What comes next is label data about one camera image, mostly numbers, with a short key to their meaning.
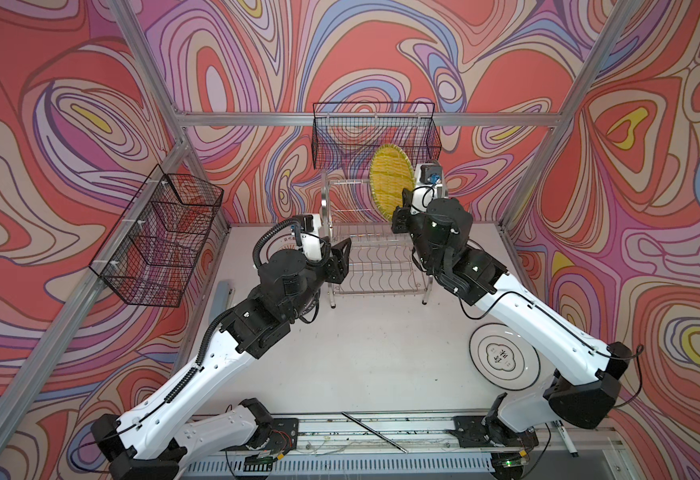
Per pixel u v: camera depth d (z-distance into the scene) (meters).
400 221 0.56
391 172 0.65
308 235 0.49
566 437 0.72
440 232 0.44
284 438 0.72
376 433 0.74
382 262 0.56
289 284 0.44
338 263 0.55
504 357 0.86
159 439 0.38
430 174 0.50
